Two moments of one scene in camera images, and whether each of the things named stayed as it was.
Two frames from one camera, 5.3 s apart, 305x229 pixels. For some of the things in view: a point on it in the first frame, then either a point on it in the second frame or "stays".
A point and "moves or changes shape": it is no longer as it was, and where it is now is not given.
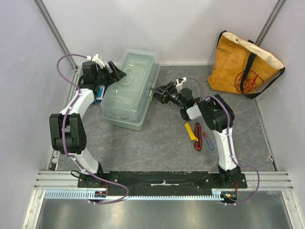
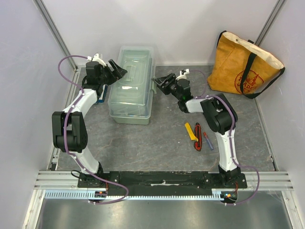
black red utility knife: (198, 144) stays
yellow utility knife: (192, 136) stays
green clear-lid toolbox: (127, 100) moves or changes shape
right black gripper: (168, 93) -> (168, 83)
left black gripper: (118, 75) stays
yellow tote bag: (240, 67) stays
